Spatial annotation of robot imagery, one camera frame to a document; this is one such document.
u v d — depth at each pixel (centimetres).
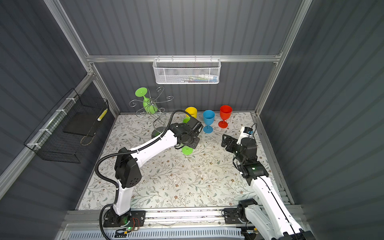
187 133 63
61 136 71
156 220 74
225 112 99
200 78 91
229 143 68
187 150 99
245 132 67
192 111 99
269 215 42
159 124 112
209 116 103
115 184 53
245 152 57
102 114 82
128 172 48
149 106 87
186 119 95
